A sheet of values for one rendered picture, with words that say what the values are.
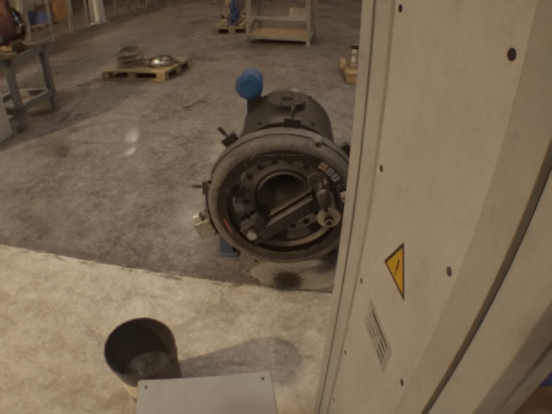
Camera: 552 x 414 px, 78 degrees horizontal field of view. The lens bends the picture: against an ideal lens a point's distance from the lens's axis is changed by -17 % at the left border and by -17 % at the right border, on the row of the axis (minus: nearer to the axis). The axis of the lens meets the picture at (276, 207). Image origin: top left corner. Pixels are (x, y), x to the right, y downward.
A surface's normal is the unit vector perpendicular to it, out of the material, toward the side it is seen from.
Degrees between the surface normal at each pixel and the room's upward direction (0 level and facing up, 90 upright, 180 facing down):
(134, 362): 0
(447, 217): 90
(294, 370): 0
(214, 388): 0
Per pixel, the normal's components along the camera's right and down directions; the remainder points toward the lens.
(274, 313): 0.00, -0.81
